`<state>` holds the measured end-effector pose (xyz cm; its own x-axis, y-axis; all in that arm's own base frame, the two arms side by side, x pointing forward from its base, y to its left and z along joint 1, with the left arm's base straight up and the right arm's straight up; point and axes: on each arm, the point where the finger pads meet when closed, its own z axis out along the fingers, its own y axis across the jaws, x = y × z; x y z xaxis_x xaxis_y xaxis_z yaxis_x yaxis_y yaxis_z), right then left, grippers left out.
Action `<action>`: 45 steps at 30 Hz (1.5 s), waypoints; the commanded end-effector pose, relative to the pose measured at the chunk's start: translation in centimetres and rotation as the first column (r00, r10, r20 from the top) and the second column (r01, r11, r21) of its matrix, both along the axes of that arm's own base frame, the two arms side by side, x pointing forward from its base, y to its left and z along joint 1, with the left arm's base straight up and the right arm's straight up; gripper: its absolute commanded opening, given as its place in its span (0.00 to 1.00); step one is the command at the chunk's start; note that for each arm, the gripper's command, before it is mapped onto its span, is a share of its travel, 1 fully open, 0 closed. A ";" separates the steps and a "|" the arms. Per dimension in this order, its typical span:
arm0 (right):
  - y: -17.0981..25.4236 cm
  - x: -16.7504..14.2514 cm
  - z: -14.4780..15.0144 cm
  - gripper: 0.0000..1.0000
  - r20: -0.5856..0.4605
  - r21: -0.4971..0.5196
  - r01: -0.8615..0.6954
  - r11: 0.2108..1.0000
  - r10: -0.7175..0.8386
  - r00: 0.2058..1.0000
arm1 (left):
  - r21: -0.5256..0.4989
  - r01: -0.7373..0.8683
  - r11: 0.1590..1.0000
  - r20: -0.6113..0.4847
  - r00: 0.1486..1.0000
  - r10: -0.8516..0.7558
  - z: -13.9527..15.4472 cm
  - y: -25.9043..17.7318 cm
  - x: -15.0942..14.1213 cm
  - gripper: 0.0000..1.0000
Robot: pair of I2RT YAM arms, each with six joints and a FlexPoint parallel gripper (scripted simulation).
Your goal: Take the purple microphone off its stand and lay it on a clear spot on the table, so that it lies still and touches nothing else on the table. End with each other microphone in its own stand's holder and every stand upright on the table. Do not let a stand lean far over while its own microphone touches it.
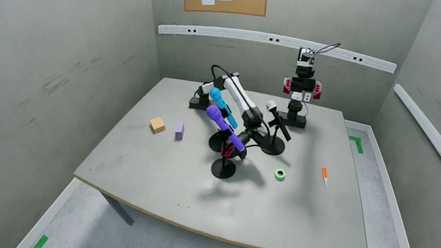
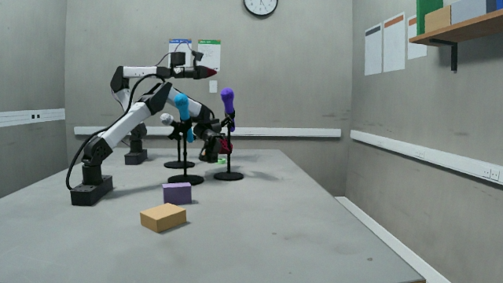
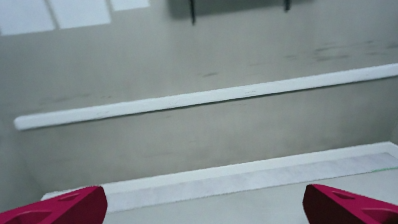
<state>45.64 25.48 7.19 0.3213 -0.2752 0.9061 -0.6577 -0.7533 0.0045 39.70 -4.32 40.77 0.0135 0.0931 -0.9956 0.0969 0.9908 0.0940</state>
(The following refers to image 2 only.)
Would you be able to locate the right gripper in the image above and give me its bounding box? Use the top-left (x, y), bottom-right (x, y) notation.
top-left (201, 129), bottom-right (233, 154)

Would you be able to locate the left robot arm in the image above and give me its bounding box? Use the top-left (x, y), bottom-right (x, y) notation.
top-left (110, 52), bottom-right (204, 157)

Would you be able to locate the purple box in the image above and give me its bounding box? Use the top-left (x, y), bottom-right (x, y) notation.
top-left (162, 182), bottom-right (192, 204)

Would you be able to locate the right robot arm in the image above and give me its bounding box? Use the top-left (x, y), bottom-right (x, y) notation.
top-left (70, 82), bottom-right (222, 195)

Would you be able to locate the light blue microphone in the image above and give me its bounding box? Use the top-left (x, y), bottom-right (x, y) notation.
top-left (174, 94), bottom-right (194, 143)

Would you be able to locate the tan rectangular box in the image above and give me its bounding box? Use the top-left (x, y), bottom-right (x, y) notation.
top-left (140, 203), bottom-right (186, 233)

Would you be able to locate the black microphone with white head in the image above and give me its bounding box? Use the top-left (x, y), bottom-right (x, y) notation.
top-left (160, 113), bottom-right (196, 141)

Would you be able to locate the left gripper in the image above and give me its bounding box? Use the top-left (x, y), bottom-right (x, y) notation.
top-left (185, 65), bottom-right (216, 80)

